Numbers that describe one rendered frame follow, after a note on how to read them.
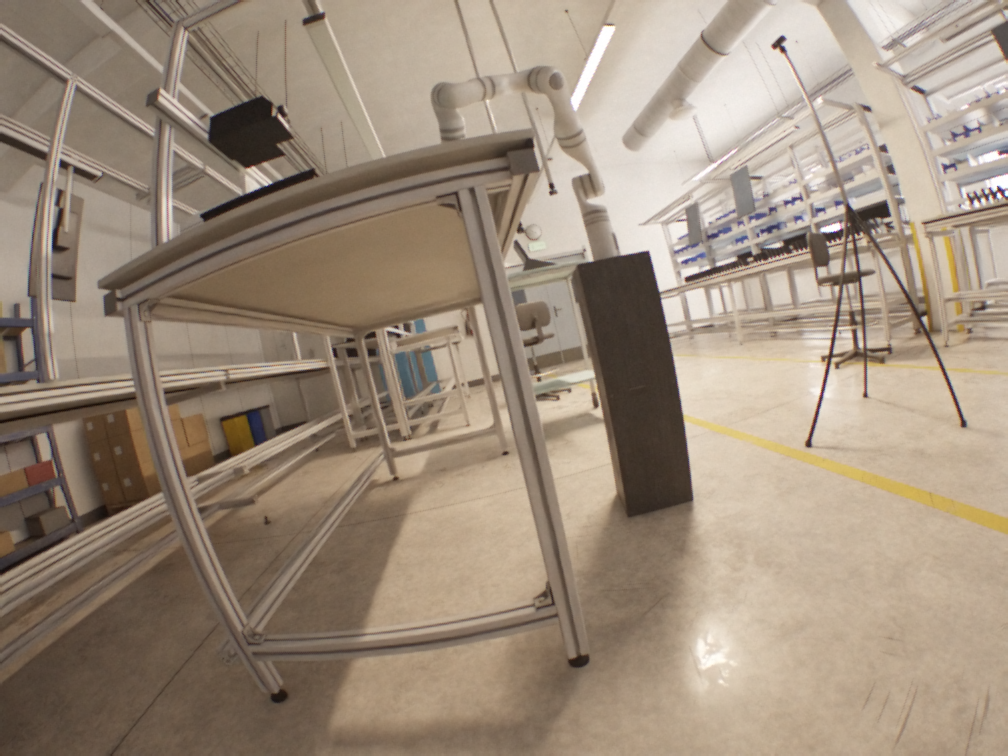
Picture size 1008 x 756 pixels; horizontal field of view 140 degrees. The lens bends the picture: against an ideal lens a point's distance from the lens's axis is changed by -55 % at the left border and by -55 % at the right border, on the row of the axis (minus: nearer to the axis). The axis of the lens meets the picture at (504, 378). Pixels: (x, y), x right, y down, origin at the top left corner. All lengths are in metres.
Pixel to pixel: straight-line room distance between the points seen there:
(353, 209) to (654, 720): 0.99
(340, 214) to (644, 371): 0.99
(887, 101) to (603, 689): 4.59
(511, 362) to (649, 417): 0.78
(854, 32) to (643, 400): 4.31
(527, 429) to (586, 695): 0.53
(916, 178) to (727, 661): 4.11
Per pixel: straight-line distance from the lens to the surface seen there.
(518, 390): 0.65
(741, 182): 5.13
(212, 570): 0.94
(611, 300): 1.30
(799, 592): 1.04
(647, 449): 1.37
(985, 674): 0.94
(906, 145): 4.47
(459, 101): 1.12
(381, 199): 0.69
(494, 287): 0.66
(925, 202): 4.38
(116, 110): 2.35
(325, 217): 0.71
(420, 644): 0.84
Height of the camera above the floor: 0.66
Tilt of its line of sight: 5 degrees down
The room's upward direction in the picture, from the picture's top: 13 degrees counter-clockwise
